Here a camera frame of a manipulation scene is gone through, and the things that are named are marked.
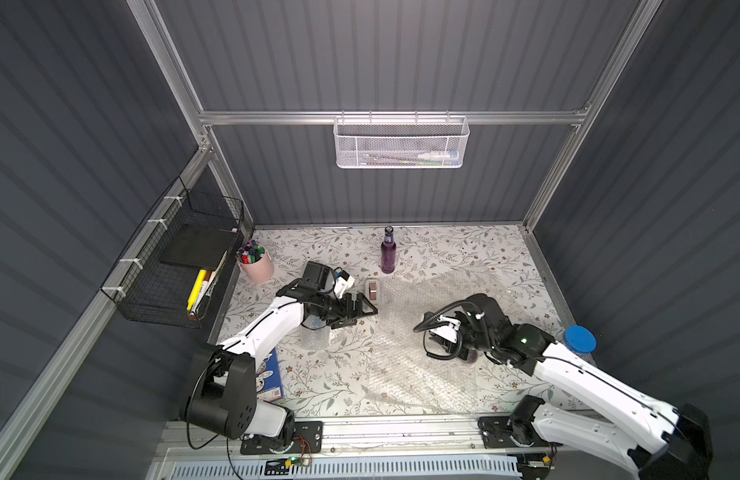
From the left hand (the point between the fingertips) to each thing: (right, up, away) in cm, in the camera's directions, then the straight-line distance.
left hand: (369, 320), depth 80 cm
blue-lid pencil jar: (+50, -2, -10) cm, 51 cm away
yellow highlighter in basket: (-42, +12, -7) cm, 44 cm away
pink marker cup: (-38, +15, +16) cm, 44 cm away
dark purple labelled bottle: (+28, -10, 0) cm, 30 cm away
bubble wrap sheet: (+10, -17, +2) cm, 20 cm away
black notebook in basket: (-46, +20, 0) cm, 51 cm away
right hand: (+18, -1, -4) cm, 19 cm away
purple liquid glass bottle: (+6, +19, +18) cm, 27 cm away
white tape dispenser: (+1, +6, +16) cm, 17 cm away
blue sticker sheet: (-28, -16, +2) cm, 33 cm away
